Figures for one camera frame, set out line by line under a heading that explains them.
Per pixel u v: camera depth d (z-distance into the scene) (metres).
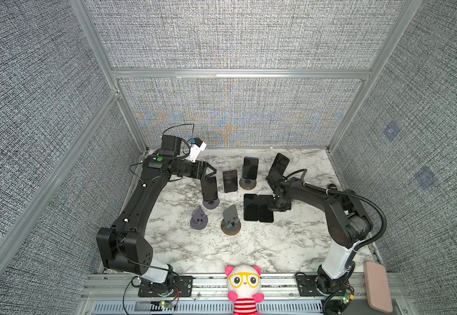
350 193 0.51
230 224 0.84
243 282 0.68
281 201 0.79
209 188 0.88
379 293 0.70
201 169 0.67
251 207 0.93
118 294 0.73
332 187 1.00
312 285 0.73
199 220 0.86
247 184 1.03
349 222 0.49
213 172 0.73
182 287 0.73
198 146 0.69
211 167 0.71
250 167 1.15
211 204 0.96
